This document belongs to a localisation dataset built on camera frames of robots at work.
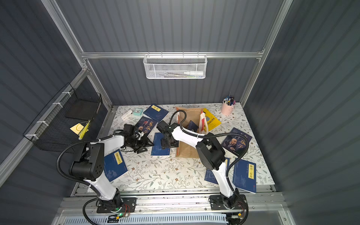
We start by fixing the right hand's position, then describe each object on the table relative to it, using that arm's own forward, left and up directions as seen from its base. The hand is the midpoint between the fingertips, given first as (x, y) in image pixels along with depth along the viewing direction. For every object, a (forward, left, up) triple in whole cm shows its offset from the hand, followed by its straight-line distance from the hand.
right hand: (168, 146), depth 92 cm
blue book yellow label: (+14, -16, +3) cm, 22 cm away
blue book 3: (-12, +33, -3) cm, 36 cm away
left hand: (-1, +11, -1) cm, 11 cm away
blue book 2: (-1, +8, -3) cm, 8 cm away
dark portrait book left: (+19, +19, -2) cm, 27 cm away
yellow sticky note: (-2, +46, +23) cm, 52 cm away
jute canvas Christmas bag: (+14, -20, +14) cm, 28 cm away
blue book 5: (-18, -47, -3) cm, 50 cm away
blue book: (+33, +13, -3) cm, 36 cm away
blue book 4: (-18, -26, -3) cm, 32 cm away
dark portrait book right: (+4, -47, -3) cm, 47 cm away
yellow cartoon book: (+23, -32, -3) cm, 40 cm away
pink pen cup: (+32, -44, +6) cm, 55 cm away
